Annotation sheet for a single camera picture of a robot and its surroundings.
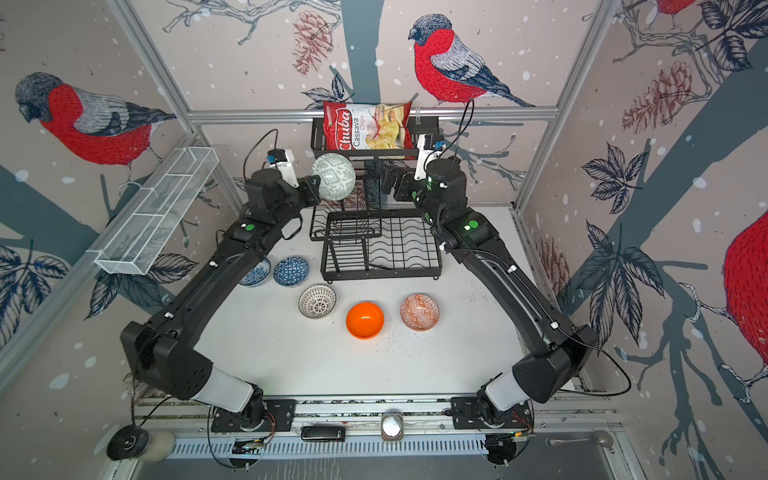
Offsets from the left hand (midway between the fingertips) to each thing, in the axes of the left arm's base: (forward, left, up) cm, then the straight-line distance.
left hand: (320, 174), depth 73 cm
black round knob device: (-52, +38, -29) cm, 70 cm away
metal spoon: (-51, -69, -40) cm, 95 cm away
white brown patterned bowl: (-15, +6, -38) cm, 42 cm away
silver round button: (-49, -18, -33) cm, 62 cm away
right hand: (-5, -17, +5) cm, 18 cm away
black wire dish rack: (-7, -10, -17) cm, 21 cm away
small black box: (-50, -1, -37) cm, 62 cm away
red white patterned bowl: (-19, -26, -39) cm, 51 cm away
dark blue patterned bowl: (-3, +17, -39) cm, 43 cm away
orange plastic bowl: (-22, -10, -37) cm, 44 cm away
